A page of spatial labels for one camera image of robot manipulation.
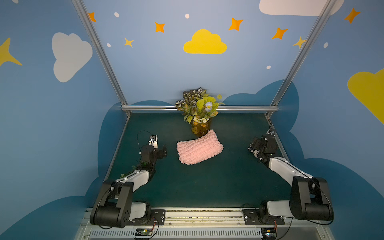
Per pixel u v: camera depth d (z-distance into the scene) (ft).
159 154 2.71
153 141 2.52
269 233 2.36
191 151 2.91
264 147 2.31
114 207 1.40
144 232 2.35
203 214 2.50
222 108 3.15
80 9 2.26
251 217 2.45
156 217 2.48
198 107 3.17
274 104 3.78
